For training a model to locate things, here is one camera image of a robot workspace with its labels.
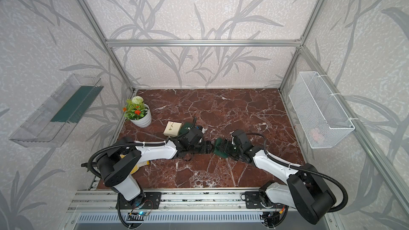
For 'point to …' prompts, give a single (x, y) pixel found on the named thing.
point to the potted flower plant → (137, 112)
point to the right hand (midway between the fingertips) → (219, 148)
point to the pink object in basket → (316, 135)
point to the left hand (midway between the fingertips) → (210, 149)
